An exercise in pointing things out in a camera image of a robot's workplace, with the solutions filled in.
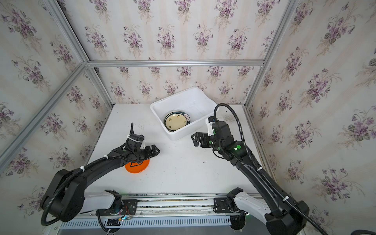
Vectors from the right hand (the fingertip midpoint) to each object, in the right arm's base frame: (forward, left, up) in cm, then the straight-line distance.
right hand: (197, 137), depth 73 cm
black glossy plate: (+33, +18, -18) cm, 42 cm away
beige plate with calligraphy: (+26, +13, -19) cm, 34 cm away
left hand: (+2, +25, -18) cm, 31 cm away
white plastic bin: (+47, 0, -17) cm, 50 cm away
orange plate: (-11, +32, -12) cm, 36 cm away
